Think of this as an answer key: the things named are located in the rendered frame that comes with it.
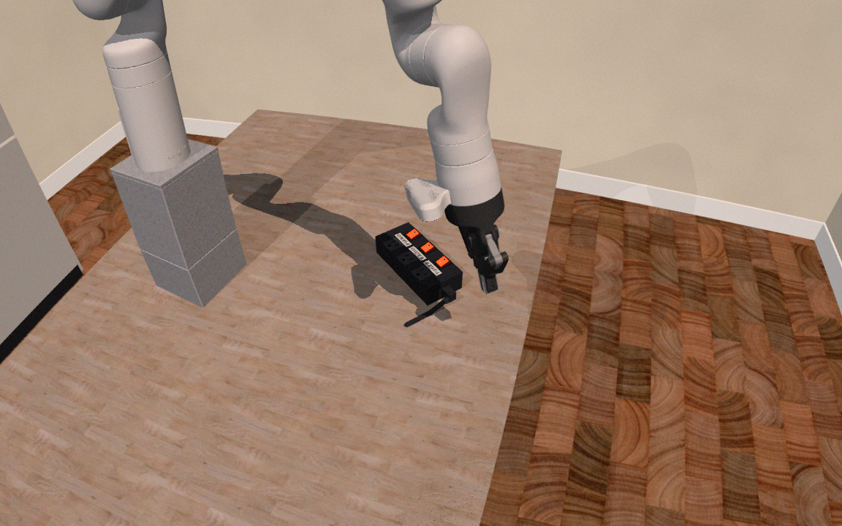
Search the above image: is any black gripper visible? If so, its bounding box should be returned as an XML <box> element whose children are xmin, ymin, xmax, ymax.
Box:
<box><xmin>444</xmin><ymin>188</ymin><xmax>509</xmax><ymax>294</ymax></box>

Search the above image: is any black power strip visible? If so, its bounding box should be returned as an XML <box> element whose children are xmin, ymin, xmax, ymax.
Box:
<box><xmin>375</xmin><ymin>222</ymin><xmax>463</xmax><ymax>327</ymax></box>

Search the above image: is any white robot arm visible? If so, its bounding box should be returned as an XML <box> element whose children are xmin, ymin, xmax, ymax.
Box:
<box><xmin>73</xmin><ymin>0</ymin><xmax>501</xmax><ymax>221</ymax></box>

